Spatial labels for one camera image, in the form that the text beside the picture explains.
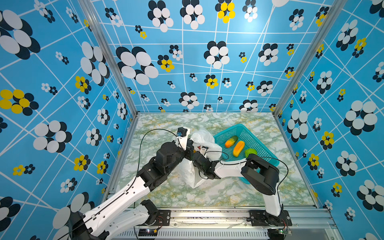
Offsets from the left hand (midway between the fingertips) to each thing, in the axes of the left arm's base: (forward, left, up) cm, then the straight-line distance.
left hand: (195, 138), depth 68 cm
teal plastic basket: (+16, -28, -27) cm, 42 cm away
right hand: (+6, +2, -29) cm, 29 cm away
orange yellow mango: (+10, -28, -25) cm, 39 cm away
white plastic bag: (-11, +3, -13) cm, 17 cm away
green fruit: (+7, -34, -24) cm, 42 cm away
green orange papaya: (+16, -24, -26) cm, 39 cm away
